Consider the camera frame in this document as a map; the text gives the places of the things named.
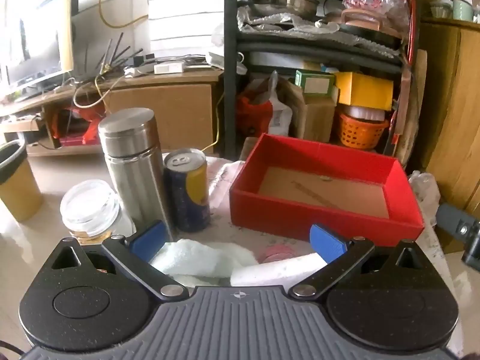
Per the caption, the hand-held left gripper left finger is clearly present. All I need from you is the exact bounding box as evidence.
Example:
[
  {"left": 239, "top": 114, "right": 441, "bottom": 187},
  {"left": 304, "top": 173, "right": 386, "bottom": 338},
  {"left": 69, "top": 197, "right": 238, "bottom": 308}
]
[{"left": 51, "top": 219, "right": 190, "bottom": 301}]

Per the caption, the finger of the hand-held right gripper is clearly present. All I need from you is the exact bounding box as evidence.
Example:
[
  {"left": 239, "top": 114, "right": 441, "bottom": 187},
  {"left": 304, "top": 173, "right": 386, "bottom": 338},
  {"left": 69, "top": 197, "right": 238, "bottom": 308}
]
[{"left": 437, "top": 203, "right": 480, "bottom": 239}]

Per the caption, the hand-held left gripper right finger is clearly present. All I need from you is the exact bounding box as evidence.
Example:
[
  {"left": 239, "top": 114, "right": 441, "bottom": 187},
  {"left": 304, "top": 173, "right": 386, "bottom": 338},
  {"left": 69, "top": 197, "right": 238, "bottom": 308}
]
[{"left": 289, "top": 224, "right": 424, "bottom": 301}]

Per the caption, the red cardboard box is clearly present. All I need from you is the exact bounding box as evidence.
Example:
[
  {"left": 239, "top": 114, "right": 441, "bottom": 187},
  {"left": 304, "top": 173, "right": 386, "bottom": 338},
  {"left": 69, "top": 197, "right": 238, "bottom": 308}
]
[{"left": 229, "top": 133, "right": 425, "bottom": 241}]

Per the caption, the pink knitted sock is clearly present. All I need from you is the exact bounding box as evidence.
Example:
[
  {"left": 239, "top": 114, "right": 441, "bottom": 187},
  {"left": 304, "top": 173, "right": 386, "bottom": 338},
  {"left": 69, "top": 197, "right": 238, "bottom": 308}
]
[{"left": 259, "top": 244, "right": 297, "bottom": 265}]

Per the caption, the white towel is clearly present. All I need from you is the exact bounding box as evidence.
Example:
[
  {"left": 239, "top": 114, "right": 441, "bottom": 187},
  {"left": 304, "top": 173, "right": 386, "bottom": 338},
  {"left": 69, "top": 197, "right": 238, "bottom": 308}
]
[{"left": 150, "top": 239, "right": 259, "bottom": 289}]

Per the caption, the white roll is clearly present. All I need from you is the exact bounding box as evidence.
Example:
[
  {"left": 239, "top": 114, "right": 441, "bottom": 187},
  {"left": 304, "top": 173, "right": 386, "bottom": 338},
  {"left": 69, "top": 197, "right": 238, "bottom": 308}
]
[{"left": 229, "top": 252, "right": 327, "bottom": 289}]

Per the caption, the blue and yellow drink can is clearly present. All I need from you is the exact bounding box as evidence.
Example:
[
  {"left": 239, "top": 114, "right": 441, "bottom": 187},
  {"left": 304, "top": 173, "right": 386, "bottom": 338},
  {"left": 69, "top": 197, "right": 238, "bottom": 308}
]
[{"left": 162, "top": 148, "right": 211, "bottom": 233}]

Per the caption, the clear glass jar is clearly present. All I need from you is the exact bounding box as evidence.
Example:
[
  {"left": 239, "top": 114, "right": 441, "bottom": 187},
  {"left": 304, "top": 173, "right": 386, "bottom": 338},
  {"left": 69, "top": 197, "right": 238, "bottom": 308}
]
[{"left": 60, "top": 179, "right": 136, "bottom": 248}]

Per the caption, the stainless steel thermos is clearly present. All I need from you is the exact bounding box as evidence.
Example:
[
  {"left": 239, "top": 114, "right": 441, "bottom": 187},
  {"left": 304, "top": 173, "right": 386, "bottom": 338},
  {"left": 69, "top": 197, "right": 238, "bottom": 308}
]
[{"left": 98, "top": 107, "right": 174, "bottom": 241}]

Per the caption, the floral tablecloth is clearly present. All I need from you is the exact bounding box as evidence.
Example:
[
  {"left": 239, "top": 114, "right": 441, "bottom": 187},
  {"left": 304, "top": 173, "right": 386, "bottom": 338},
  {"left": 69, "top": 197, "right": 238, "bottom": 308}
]
[{"left": 161, "top": 150, "right": 460, "bottom": 346}]

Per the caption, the wooden cabinet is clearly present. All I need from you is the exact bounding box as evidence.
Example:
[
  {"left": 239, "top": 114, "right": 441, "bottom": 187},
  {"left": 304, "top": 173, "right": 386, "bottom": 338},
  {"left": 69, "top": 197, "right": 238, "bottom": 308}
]
[{"left": 412, "top": 17, "right": 480, "bottom": 252}]

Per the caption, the orange plastic basket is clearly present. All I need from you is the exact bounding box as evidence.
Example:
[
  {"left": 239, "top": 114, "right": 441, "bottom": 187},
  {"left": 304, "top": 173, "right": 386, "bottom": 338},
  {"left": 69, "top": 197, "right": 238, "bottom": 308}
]
[{"left": 339, "top": 112, "right": 391, "bottom": 148}]

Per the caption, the small red plastic bag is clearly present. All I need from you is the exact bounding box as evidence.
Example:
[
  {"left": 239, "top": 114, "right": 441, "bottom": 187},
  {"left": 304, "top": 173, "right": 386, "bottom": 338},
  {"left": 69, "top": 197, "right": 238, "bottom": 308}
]
[{"left": 52, "top": 108, "right": 106, "bottom": 147}]

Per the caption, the brown cardboard box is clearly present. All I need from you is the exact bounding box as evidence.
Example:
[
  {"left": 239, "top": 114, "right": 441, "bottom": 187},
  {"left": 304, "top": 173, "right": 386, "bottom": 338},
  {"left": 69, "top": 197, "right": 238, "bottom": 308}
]
[{"left": 290, "top": 82, "right": 340, "bottom": 143}]

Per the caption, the white printed plastic bag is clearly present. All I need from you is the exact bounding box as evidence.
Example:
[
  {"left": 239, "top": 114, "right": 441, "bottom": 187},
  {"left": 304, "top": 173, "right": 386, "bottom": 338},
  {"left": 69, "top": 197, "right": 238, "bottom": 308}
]
[{"left": 262, "top": 71, "right": 293, "bottom": 136}]

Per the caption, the white plastic container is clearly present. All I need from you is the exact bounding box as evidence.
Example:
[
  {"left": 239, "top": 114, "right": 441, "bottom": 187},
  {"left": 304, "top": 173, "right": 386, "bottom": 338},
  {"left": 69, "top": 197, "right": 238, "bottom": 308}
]
[{"left": 343, "top": 105, "right": 387, "bottom": 121}]

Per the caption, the yellow trash bin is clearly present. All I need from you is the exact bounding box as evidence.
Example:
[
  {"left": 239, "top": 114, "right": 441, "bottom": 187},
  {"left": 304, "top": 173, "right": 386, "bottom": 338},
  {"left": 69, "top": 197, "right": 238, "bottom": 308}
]
[{"left": 0, "top": 139, "right": 44, "bottom": 223}]

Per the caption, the wooden tv stand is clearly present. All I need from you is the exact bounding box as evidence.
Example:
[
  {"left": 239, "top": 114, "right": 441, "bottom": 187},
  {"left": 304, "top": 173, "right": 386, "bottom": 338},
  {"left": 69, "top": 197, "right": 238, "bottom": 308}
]
[{"left": 0, "top": 69, "right": 225, "bottom": 158}]

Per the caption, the yellow box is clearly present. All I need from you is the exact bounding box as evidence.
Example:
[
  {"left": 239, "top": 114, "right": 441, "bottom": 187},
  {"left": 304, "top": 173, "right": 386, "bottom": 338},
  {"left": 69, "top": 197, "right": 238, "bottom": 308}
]
[{"left": 334, "top": 72, "right": 394, "bottom": 111}]

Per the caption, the green box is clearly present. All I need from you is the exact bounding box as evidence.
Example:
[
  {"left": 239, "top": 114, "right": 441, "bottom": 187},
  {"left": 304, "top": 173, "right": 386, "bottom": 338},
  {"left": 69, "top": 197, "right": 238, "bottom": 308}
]
[{"left": 294, "top": 69, "right": 336, "bottom": 94}]

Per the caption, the white power adapter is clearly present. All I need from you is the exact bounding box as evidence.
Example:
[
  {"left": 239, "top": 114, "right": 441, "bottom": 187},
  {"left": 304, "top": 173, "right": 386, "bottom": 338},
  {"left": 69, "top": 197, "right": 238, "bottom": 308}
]
[{"left": 154, "top": 63, "right": 184, "bottom": 75}]

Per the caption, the black shelf rack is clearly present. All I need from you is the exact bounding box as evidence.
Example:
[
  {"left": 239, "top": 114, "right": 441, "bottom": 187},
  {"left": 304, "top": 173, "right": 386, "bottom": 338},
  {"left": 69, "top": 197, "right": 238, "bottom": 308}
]
[{"left": 224, "top": 0, "right": 421, "bottom": 158}]

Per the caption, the black router with antennas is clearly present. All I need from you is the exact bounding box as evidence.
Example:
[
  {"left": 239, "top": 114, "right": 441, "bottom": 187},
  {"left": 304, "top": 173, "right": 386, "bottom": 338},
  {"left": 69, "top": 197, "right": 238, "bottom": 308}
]
[{"left": 98, "top": 32, "right": 152, "bottom": 73}]

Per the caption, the black frying pan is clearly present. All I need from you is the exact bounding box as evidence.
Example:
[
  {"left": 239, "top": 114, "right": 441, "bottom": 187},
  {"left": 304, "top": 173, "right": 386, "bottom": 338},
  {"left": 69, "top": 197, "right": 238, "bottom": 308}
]
[{"left": 337, "top": 26, "right": 407, "bottom": 49}]

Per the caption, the red hanging strip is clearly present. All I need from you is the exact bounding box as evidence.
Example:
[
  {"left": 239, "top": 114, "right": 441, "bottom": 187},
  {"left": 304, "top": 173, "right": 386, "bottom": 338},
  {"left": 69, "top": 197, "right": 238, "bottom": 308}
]
[{"left": 400, "top": 0, "right": 418, "bottom": 61}]

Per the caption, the teal ceramic cup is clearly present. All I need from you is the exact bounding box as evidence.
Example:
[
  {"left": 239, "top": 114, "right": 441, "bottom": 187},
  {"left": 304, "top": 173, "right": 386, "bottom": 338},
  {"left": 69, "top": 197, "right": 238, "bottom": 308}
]
[{"left": 452, "top": 0, "right": 475, "bottom": 22}]

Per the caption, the pink pot with lid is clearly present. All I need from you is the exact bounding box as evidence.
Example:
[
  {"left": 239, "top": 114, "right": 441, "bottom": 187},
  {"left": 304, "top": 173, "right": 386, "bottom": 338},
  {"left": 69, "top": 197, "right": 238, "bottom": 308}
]
[{"left": 339, "top": 7, "right": 391, "bottom": 31}]

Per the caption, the bubble wrap sheet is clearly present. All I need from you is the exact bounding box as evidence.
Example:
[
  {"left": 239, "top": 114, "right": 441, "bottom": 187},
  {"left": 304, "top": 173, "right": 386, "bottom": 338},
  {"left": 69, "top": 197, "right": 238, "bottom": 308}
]
[{"left": 238, "top": 9, "right": 338, "bottom": 35}]

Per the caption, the computer monitor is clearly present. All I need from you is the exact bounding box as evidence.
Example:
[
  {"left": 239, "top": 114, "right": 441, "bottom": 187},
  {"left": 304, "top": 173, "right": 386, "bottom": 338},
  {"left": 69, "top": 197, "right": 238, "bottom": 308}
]
[{"left": 0, "top": 0, "right": 74, "bottom": 92}]

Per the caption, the stainless steel pot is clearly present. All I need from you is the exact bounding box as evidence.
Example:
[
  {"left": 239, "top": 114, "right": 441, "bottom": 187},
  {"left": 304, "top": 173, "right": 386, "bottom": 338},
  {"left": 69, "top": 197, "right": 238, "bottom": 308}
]
[{"left": 238, "top": 0, "right": 321, "bottom": 19}]

